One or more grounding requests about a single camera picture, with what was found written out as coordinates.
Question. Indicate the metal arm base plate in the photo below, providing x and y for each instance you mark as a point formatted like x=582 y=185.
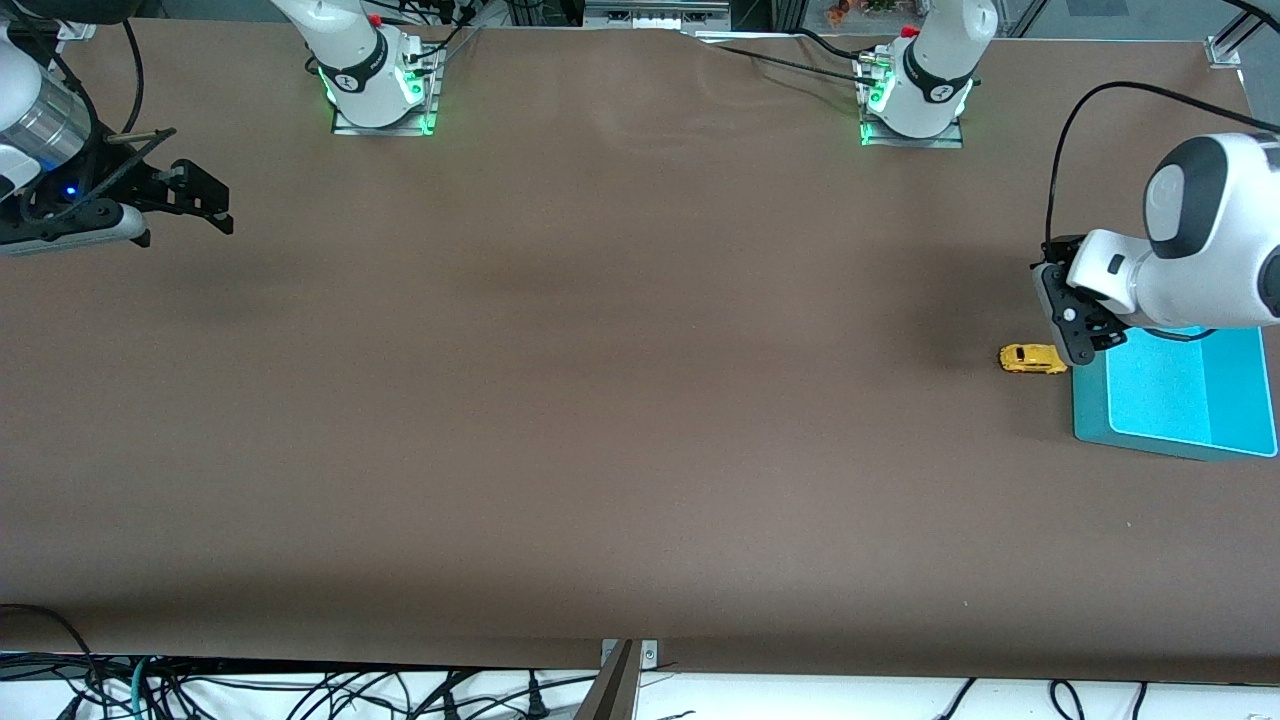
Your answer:
x=910 y=141
x=385 y=127

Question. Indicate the black power plug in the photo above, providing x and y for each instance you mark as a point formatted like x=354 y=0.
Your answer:
x=535 y=705

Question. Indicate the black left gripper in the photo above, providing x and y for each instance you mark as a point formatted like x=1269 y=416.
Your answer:
x=1047 y=288

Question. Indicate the yellow beetle toy car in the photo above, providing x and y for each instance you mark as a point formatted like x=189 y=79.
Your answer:
x=1032 y=358

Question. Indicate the small metal table bracket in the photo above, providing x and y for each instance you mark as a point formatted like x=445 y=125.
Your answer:
x=648 y=654

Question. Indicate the turquoise plastic bin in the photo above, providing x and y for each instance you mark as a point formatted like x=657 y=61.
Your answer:
x=1180 y=400

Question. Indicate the aluminium frame profile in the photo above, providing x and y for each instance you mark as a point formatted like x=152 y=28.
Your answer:
x=1232 y=40

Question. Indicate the grey metal box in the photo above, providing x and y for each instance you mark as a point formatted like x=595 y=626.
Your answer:
x=655 y=12

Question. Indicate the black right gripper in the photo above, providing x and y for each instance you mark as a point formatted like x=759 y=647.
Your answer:
x=140 y=184

